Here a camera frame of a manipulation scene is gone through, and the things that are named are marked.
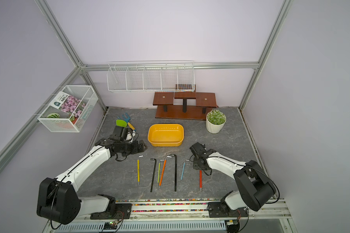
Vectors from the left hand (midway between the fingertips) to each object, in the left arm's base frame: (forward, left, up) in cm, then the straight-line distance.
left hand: (140, 149), depth 83 cm
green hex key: (-8, -10, -11) cm, 17 cm away
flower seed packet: (+17, +33, +22) cm, 43 cm away
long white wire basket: (+47, -6, +18) cm, 50 cm away
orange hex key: (-6, -13, -11) cm, 18 cm away
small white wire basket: (+8, +34, +19) cm, 40 cm away
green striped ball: (+10, +39, +22) cm, 46 cm away
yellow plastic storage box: (+16, -14, -11) cm, 24 cm away
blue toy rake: (+28, +13, -11) cm, 32 cm away
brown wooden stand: (+38, -21, -3) cm, 44 cm away
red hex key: (-16, -34, -11) cm, 39 cm away
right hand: (-7, -34, -12) cm, 37 cm away
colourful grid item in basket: (+39, -29, +13) cm, 50 cm away
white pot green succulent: (+18, -48, +1) cm, 51 cm away
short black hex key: (-3, -7, -12) cm, 14 cm away
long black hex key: (-10, -19, -11) cm, 24 cm away
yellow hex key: (-9, +3, -11) cm, 15 cm away
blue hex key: (-9, -24, -11) cm, 28 cm away
